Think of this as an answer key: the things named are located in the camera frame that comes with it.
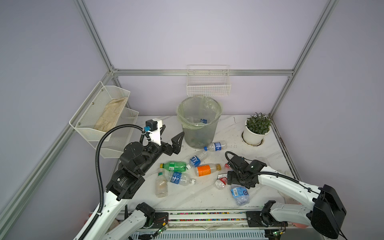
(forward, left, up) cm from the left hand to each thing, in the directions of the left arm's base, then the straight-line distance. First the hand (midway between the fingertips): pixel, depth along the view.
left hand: (173, 130), depth 59 cm
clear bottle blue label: (-4, -1, -40) cm, 41 cm away
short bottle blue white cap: (+33, -15, -29) cm, 46 cm away
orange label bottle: (-1, -15, -35) cm, 38 cm away
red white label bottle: (-8, -23, -36) cm, 43 cm away
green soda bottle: (+2, +3, -36) cm, 36 cm away
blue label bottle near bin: (+16, -22, -35) cm, 44 cm away
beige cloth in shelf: (+16, +37, -10) cm, 41 cm away
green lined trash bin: (+36, -11, -27) cm, 46 cm away
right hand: (-7, -31, -35) cm, 47 cm away
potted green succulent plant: (+24, -48, -24) cm, 59 cm away
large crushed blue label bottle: (-15, -33, -35) cm, 50 cm away
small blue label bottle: (+5, -9, -34) cm, 36 cm away
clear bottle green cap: (-8, +10, -40) cm, 43 cm away
